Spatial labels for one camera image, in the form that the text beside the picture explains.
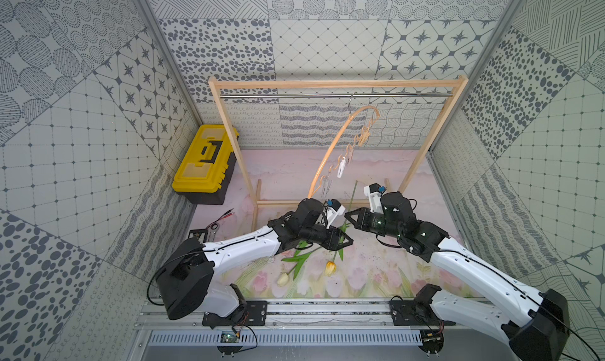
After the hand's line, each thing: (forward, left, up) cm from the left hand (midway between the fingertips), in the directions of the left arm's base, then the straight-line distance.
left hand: (351, 236), depth 73 cm
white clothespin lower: (+8, +9, +16) cm, 20 cm away
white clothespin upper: (+16, +4, +15) cm, 22 cm away
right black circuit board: (-24, -25, -20) cm, 41 cm away
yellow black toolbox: (+24, +55, +1) cm, 60 cm away
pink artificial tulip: (-1, +18, -17) cm, 25 cm away
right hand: (+6, +1, +2) cm, 6 cm away
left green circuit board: (-25, +38, -19) cm, 49 cm away
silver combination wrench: (+10, +52, -16) cm, 56 cm away
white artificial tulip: (-9, +23, -16) cm, 29 cm away
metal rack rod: (+58, +29, +14) cm, 66 cm away
